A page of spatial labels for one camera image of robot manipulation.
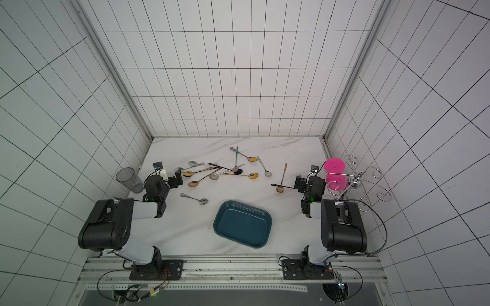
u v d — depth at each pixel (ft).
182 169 3.40
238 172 3.36
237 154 3.62
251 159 3.55
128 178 2.81
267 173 3.38
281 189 3.12
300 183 2.83
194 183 3.19
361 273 2.16
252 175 3.31
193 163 3.49
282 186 3.20
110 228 1.49
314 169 2.65
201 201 2.98
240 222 2.82
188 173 3.30
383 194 2.10
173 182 2.73
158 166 2.62
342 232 1.48
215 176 3.31
